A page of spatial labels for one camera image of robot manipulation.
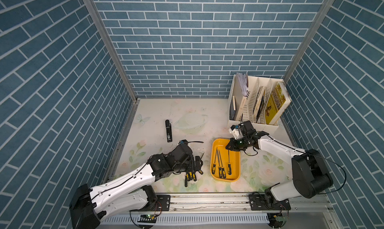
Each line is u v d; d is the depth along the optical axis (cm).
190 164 65
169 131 97
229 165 83
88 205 39
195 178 79
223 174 82
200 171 83
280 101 89
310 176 44
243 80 91
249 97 112
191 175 80
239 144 77
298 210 72
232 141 79
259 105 97
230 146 81
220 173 82
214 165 86
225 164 87
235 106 91
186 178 80
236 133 84
